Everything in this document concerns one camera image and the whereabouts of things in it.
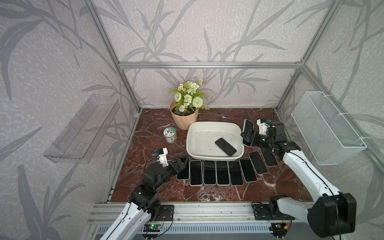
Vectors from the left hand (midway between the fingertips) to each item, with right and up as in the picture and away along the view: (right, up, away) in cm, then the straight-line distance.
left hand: (187, 160), depth 74 cm
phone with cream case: (+20, -12, +12) cm, 26 cm away
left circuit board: (-17, -32, -2) cm, 36 cm away
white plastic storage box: (+7, +9, +30) cm, 32 cm away
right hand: (+32, +12, +9) cm, 35 cm away
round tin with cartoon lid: (-13, +11, +23) cm, 28 cm away
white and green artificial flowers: (0, +33, +11) cm, 35 cm away
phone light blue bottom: (+23, +2, +23) cm, 33 cm away
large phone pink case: (+33, +17, +7) cm, 38 cm away
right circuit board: (+46, -34, 0) cm, 57 cm away
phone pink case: (+27, -12, +12) cm, 32 cm away
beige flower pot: (-5, +18, +24) cm, 30 cm away
